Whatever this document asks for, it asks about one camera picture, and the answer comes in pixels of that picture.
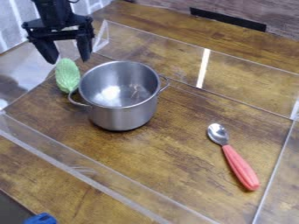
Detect red handled metal spoon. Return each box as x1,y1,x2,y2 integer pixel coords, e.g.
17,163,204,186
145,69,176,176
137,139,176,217
207,123,259,191

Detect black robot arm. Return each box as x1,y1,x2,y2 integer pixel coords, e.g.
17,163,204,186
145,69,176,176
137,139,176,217
21,0,95,64

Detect green bumpy toy vegetable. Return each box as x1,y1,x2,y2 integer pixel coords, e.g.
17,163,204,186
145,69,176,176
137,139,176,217
55,58,80,93

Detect clear acrylic enclosure walls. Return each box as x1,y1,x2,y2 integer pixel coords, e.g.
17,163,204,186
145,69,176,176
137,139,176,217
0,21,299,224

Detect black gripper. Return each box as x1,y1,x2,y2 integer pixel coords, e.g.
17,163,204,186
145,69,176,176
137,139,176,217
21,14,95,64

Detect black strip on table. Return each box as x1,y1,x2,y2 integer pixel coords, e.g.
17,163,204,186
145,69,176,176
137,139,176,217
190,7,267,32

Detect silver metal pot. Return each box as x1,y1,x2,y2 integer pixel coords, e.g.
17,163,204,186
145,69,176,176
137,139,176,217
68,60,169,131

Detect blue object at corner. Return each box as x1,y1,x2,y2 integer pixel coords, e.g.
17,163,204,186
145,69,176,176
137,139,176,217
23,213,57,224

